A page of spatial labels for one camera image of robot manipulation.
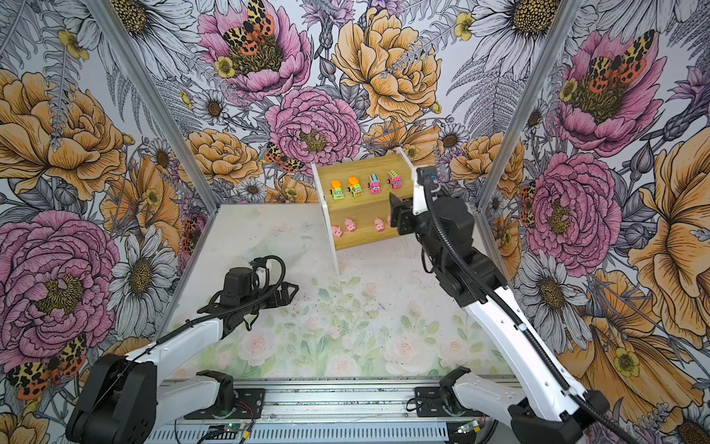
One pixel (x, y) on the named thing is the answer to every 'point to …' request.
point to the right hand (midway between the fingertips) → (404, 200)
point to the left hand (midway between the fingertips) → (286, 296)
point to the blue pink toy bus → (374, 185)
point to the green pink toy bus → (394, 178)
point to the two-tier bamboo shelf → (354, 197)
